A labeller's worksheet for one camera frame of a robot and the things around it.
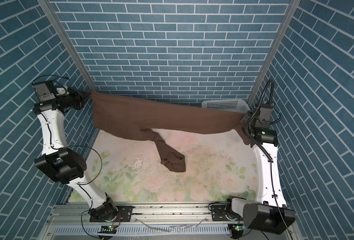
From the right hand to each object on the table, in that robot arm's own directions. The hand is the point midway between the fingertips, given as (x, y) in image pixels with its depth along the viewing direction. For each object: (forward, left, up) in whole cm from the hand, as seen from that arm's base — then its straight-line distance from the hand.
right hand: (250, 114), depth 72 cm
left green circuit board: (-49, +66, -36) cm, 89 cm away
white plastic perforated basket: (+36, -5, -26) cm, 45 cm away
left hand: (+5, +82, +6) cm, 82 cm away
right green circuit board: (-43, +3, -35) cm, 55 cm away
